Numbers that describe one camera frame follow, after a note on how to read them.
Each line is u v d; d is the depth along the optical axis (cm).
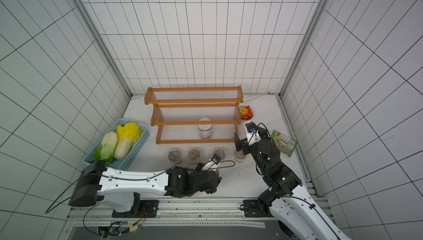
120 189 42
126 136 89
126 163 82
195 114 102
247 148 61
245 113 102
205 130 90
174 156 83
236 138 92
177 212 73
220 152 85
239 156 83
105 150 81
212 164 61
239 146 60
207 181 50
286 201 47
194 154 85
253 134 55
